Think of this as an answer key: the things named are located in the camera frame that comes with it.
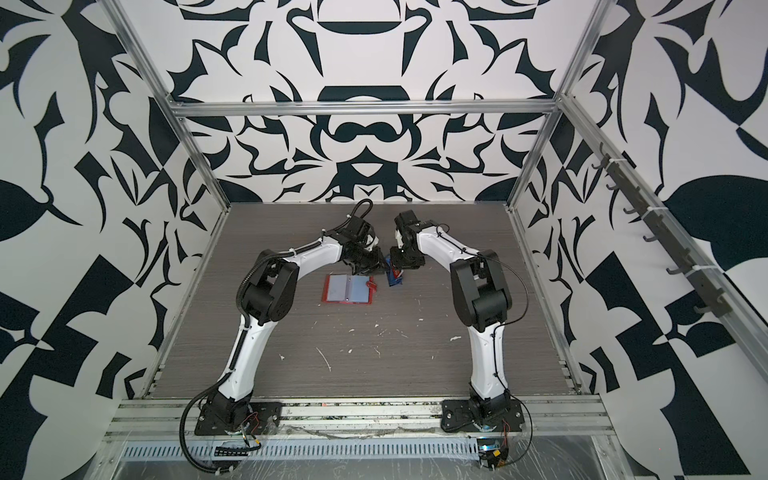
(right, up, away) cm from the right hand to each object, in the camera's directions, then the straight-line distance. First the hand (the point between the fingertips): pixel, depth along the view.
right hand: (401, 261), depth 98 cm
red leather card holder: (-17, -9, -2) cm, 19 cm away
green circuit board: (+19, -42, -26) cm, 53 cm away
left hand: (-3, -1, +1) cm, 4 cm away
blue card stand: (-4, -4, +1) cm, 6 cm away
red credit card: (-2, -3, -2) cm, 4 cm away
